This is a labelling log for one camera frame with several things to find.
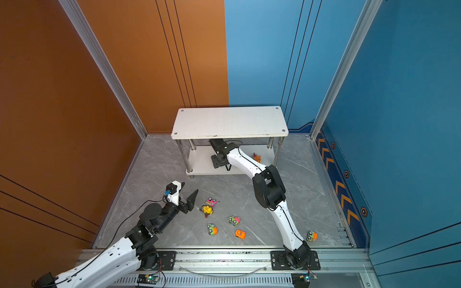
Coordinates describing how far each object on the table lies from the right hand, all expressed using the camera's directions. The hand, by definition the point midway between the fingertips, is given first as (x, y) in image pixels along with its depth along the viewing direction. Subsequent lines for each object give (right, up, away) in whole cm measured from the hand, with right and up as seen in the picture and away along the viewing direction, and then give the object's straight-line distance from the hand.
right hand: (218, 161), depth 99 cm
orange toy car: (+12, -31, -20) cm, 39 cm away
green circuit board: (-25, -45, -28) cm, 59 cm away
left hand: (-10, -9, -23) cm, 27 cm away
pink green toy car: (-2, -19, -12) cm, 23 cm away
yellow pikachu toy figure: (-4, -22, -15) cm, 27 cm away
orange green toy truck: (+43, -32, -22) cm, 57 cm away
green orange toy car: (-1, -29, -20) cm, 35 cm away
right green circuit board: (+36, -45, -29) cm, 64 cm away
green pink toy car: (+9, -26, -17) cm, 33 cm away
